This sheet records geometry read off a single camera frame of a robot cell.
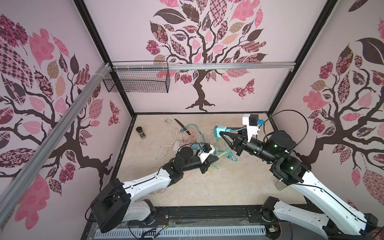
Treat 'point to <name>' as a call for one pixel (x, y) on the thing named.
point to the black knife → (184, 128)
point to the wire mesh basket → (139, 80)
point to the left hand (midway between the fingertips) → (216, 160)
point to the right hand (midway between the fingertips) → (223, 130)
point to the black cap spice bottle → (141, 132)
